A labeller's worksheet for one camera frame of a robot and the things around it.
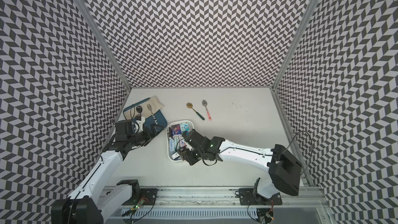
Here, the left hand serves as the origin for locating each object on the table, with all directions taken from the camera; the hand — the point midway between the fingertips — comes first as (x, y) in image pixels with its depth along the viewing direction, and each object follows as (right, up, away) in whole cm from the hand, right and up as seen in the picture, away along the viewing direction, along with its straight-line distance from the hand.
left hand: (159, 132), depth 82 cm
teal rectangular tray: (-8, +5, +19) cm, 21 cm away
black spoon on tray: (-21, +11, +23) cm, 33 cm away
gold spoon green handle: (+14, +13, +27) cm, 33 cm away
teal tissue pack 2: (+8, -5, +5) cm, 11 cm away
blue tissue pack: (+10, -12, -3) cm, 16 cm away
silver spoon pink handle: (+24, +15, +27) cm, 39 cm away
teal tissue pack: (+12, +2, +9) cm, 15 cm away
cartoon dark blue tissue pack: (+7, 0, +8) cm, 11 cm away
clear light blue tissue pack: (+5, -6, +4) cm, 9 cm away
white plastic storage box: (+4, -3, +5) cm, 7 cm away
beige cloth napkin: (-12, +15, +28) cm, 34 cm away
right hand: (+16, -13, -6) cm, 21 cm away
